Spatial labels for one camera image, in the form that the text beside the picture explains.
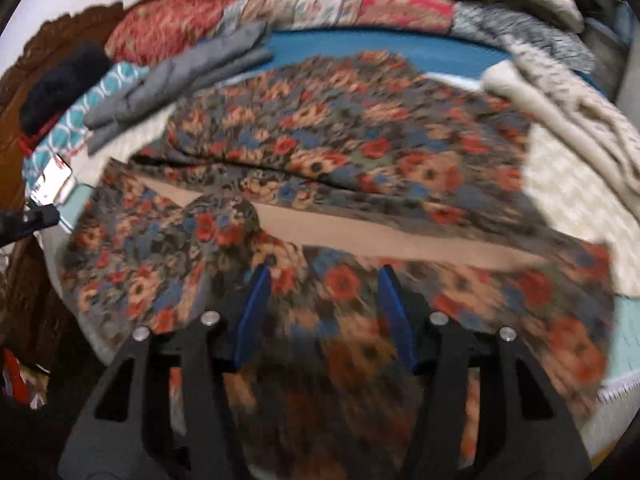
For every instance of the floral patterned garment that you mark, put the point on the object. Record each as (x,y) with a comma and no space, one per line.
(375,160)

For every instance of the cream knitted blanket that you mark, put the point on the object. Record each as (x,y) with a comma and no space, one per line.
(590,125)

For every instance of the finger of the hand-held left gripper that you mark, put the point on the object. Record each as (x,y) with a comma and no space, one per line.
(30,220)

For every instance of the dark navy cloth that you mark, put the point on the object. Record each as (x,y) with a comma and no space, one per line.
(60,85)

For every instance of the red patterned quilt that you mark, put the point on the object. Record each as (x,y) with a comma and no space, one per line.
(200,15)

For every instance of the teal patterned cloth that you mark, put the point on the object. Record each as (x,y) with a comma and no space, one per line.
(80,120)

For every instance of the blue sheet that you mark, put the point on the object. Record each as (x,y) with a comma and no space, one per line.
(400,52)

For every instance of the cream zigzag bedspread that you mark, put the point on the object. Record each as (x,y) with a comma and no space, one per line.
(575,210)

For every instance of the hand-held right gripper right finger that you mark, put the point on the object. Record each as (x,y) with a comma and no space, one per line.
(397,320)

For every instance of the carved wooden headboard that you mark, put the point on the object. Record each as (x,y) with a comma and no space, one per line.
(30,50)

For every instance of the red bag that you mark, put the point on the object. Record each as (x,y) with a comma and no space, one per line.
(12,380)

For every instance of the grey folded cloth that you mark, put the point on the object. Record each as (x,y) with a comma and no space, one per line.
(200,65)

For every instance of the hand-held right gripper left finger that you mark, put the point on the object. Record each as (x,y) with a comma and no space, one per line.
(252,320)

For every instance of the smartphone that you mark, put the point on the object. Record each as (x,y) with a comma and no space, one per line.
(55,182)

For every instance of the grey speckled cloth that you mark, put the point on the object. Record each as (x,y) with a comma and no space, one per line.
(525,30)

